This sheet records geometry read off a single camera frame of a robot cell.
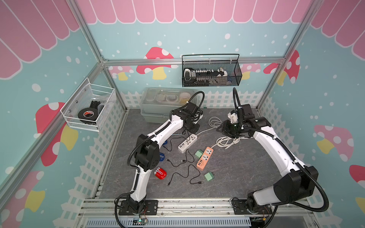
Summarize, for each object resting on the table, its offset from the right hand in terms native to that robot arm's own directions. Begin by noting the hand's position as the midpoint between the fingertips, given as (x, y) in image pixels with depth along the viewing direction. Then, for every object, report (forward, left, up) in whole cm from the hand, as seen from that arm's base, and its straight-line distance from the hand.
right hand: (218, 130), depth 79 cm
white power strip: (+3, +18, -19) cm, 27 cm away
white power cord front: (+5, -10, -21) cm, 24 cm away
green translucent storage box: (+29, +40, -5) cm, 49 cm away
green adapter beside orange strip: (-5, +11, -20) cm, 23 cm away
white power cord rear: (+24, -4, -22) cm, 33 cm away
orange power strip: (-8, +7, -19) cm, 22 cm away
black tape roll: (+2, +67, +13) cm, 68 cm away
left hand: (+7, +14, -9) cm, 18 cm away
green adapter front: (-19, +5, -20) cm, 28 cm away
